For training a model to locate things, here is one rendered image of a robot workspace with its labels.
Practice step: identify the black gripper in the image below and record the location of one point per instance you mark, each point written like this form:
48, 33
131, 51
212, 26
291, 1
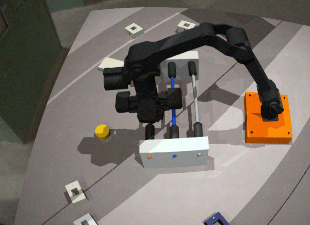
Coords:
171, 99

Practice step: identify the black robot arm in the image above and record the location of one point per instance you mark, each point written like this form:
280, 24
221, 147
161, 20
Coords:
142, 64

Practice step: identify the yellow cylinder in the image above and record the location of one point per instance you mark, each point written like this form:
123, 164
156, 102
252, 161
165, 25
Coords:
102, 132

